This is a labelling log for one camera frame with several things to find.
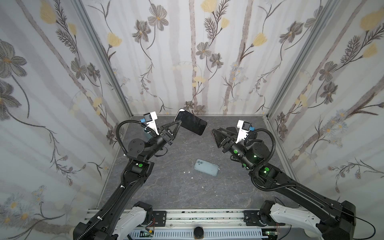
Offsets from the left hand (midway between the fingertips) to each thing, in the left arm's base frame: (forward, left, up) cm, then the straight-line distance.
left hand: (179, 119), depth 58 cm
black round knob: (-35, -8, -32) cm, 48 cm away
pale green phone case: (-1, -16, -45) cm, 48 cm away
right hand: (-3, -15, -2) cm, 16 cm away
